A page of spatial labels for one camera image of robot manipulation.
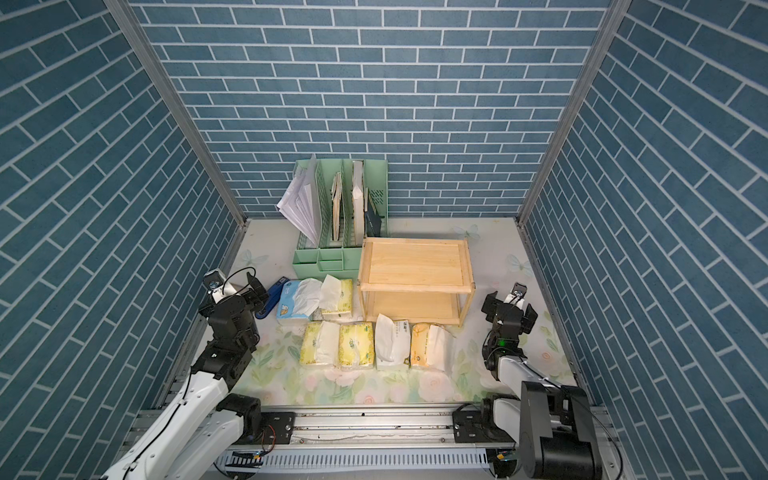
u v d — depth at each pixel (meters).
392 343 0.83
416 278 0.79
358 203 0.94
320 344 0.83
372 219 1.01
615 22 0.72
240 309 0.58
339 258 1.01
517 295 0.74
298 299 0.90
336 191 1.01
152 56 0.77
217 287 0.63
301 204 0.91
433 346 0.85
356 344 0.84
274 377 0.83
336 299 0.93
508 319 0.66
